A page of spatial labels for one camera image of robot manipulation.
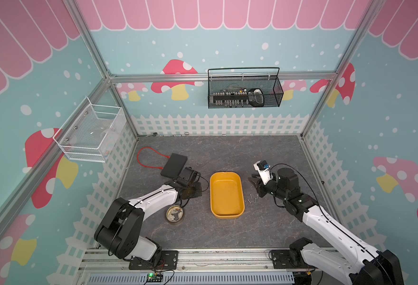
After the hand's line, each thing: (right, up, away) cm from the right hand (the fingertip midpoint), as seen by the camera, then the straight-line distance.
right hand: (251, 176), depth 80 cm
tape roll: (-37, -19, +7) cm, 42 cm away
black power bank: (-41, +2, +26) cm, 48 cm away
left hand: (-25, -10, +10) cm, 29 cm away
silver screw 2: (+4, -14, +12) cm, 19 cm away
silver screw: (+1, -15, +12) cm, 19 cm away
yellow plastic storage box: (-10, -13, +10) cm, 20 cm away
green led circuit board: (-42, -41, -7) cm, 59 cm away
